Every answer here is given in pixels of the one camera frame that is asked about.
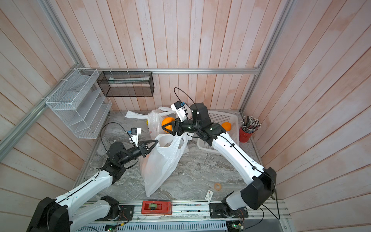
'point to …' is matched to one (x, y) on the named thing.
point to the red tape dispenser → (156, 208)
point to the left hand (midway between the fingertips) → (158, 143)
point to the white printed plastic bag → (165, 111)
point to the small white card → (209, 195)
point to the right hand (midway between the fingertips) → (166, 125)
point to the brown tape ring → (215, 186)
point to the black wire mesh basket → (126, 83)
